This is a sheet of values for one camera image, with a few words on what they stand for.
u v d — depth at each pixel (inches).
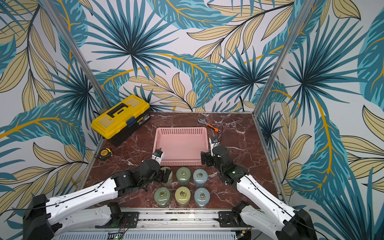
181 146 36.7
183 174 31.4
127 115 37.4
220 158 22.7
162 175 27.2
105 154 36.4
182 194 28.8
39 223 15.0
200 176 31.2
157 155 26.1
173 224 28.8
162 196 28.7
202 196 28.7
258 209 19.2
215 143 26.5
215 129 43.2
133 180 22.2
